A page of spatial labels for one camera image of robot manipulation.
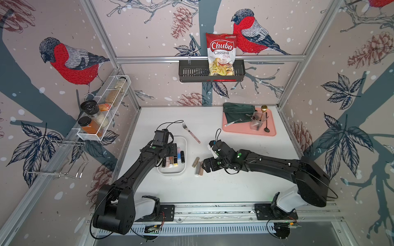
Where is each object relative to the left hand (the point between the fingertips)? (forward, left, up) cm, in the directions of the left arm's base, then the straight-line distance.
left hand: (174, 145), depth 87 cm
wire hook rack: (-15, +30, +26) cm, 43 cm away
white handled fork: (+24, -36, -10) cm, 44 cm away
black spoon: (+19, -62, -10) cm, 66 cm away
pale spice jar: (+26, +31, +24) cm, 47 cm away
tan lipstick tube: (-12, -16, -8) cm, 22 cm away
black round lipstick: (-7, +6, -9) cm, 13 cm away
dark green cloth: (+35, -41, -10) cm, 55 cm away
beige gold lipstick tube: (-6, -12, -9) cm, 16 cm away
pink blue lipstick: (-1, -2, -8) cm, 8 cm away
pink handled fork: (+21, -4, -9) cm, 23 cm away
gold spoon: (+26, -58, +3) cm, 64 cm away
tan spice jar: (+15, +30, +25) cm, 42 cm away
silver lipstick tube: (-10, -14, -9) cm, 19 cm away
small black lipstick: (-3, -4, -9) cm, 10 cm away
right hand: (-11, -19, -2) cm, 22 cm away
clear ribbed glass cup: (+19, -53, -4) cm, 57 cm away
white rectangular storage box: (-8, -2, -10) cm, 13 cm away
